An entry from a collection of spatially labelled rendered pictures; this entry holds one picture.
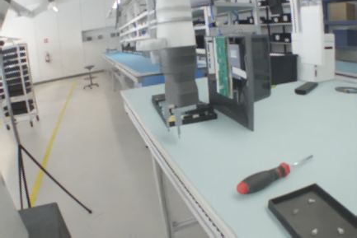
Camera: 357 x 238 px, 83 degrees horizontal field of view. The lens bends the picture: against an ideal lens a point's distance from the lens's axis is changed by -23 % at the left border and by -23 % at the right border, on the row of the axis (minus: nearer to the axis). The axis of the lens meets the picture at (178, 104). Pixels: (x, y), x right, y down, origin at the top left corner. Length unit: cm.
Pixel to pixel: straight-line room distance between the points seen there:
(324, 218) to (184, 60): 36
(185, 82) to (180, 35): 9
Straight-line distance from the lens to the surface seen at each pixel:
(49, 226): 61
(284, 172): 38
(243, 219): 32
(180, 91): 48
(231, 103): 75
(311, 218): 32
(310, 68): 110
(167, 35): 47
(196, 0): 200
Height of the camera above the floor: 121
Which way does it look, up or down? 15 degrees down
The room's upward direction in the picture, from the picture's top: 5 degrees counter-clockwise
